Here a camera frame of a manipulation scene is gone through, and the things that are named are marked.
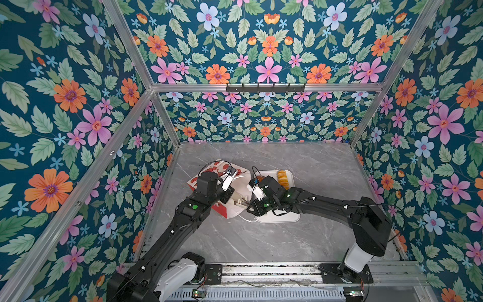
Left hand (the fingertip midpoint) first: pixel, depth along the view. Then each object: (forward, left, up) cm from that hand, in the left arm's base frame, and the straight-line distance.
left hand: (231, 177), depth 77 cm
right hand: (-8, -7, -12) cm, 16 cm away
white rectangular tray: (-10, -24, -22) cm, 34 cm away
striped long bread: (+11, -26, -21) cm, 35 cm away
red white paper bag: (+7, -2, -17) cm, 19 cm away
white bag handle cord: (-14, -7, -14) cm, 21 cm away
